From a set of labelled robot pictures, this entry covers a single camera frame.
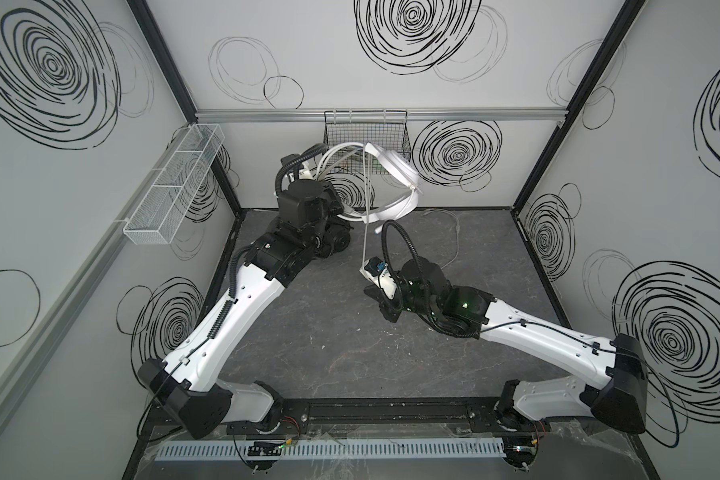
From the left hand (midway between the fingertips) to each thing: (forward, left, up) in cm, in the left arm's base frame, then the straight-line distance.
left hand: (328, 180), depth 65 cm
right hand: (-17, -8, -19) cm, 27 cm away
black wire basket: (+36, -1, -11) cm, 38 cm away
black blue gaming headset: (+12, +3, -36) cm, 38 cm away
